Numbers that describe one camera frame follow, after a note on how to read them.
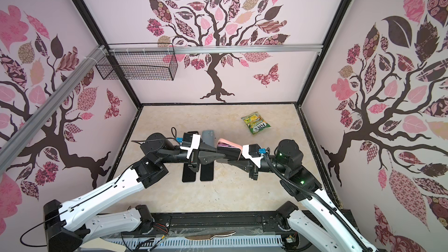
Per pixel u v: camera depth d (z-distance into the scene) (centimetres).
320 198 43
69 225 39
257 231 71
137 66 122
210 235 71
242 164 53
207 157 52
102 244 69
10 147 50
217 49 94
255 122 107
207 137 110
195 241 70
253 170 51
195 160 48
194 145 44
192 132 107
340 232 41
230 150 47
